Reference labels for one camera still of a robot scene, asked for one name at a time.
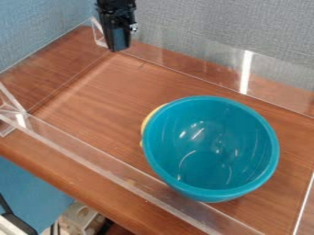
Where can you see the yellow object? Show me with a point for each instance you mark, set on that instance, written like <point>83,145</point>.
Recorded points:
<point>147,118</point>

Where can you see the clear acrylic left bracket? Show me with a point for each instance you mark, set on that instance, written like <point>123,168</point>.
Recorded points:
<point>12,113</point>

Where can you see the clear acrylic back barrier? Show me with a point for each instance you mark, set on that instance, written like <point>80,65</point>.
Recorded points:
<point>262,77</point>

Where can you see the blue plastic bowl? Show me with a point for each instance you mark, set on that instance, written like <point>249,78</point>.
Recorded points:
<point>211,147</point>

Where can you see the white device below table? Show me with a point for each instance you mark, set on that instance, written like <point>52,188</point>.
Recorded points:
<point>80,220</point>

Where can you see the clear acrylic barrier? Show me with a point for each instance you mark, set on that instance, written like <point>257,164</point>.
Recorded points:
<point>122,192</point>
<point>262,77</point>

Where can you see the clear acrylic corner bracket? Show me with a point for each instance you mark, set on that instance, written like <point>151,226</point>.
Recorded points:
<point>98,33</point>

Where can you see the clear acrylic front barrier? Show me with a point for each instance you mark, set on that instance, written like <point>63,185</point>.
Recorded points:
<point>122,192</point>

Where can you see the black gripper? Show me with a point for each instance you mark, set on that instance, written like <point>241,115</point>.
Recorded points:
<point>116,16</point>

